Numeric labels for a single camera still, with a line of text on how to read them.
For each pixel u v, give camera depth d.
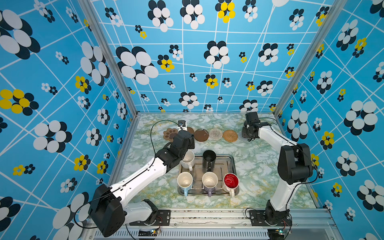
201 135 1.05
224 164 0.93
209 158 0.91
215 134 1.06
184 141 0.58
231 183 0.85
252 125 0.71
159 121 0.62
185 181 0.85
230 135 1.06
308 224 1.94
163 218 0.73
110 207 0.38
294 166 0.50
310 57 0.85
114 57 0.89
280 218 0.66
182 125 0.66
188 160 0.91
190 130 1.10
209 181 0.85
